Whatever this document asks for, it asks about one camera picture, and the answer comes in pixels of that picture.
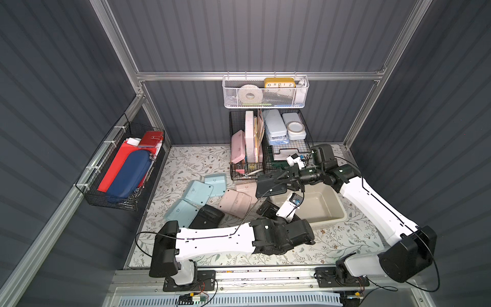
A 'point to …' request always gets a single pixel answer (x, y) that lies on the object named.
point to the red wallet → (151, 139)
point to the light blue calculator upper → (218, 182)
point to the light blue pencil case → (275, 127)
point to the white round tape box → (296, 131)
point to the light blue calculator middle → (198, 192)
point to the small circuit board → (189, 299)
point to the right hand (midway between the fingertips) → (280, 184)
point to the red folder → (117, 164)
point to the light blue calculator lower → (184, 212)
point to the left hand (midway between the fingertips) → (282, 209)
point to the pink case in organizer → (238, 147)
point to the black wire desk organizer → (261, 140)
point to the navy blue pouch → (131, 171)
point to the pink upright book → (249, 137)
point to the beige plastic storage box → (321, 204)
